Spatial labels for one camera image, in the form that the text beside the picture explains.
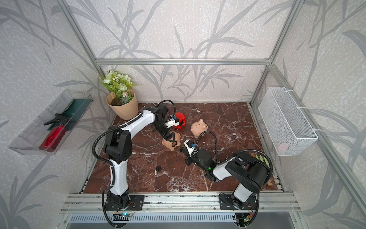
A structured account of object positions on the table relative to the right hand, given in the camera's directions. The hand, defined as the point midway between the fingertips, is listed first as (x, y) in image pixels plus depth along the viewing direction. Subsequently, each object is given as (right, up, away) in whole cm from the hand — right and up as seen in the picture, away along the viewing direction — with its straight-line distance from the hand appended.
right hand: (182, 148), depth 84 cm
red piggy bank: (-1, +16, +15) cm, 22 cm away
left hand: (-8, +6, +7) cm, 13 cm away
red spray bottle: (-52, +12, -24) cm, 59 cm away
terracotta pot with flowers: (-44, +30, +17) cm, 57 cm away
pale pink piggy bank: (+11, +12, +10) cm, 18 cm away
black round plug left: (-14, -12, 0) cm, 19 cm away
